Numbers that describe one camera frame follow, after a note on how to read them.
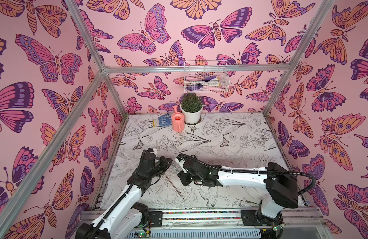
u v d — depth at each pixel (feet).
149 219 2.38
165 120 3.83
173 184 2.80
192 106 3.36
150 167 2.09
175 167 2.61
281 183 1.55
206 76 3.13
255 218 2.39
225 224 2.39
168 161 2.67
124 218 1.86
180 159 2.34
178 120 3.37
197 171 2.02
